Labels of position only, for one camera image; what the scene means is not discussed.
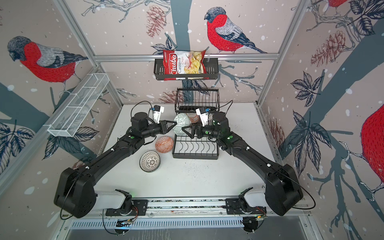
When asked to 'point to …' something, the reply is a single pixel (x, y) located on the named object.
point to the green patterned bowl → (183, 120)
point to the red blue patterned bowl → (164, 144)
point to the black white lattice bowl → (150, 161)
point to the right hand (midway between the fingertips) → (184, 130)
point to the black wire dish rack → (188, 100)
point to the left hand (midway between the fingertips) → (176, 123)
